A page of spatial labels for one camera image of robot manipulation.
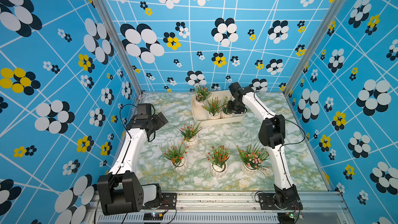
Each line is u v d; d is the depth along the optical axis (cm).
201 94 100
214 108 95
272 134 61
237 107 86
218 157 73
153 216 72
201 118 102
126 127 55
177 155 75
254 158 72
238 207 72
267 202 72
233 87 83
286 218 70
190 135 83
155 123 72
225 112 96
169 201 73
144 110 63
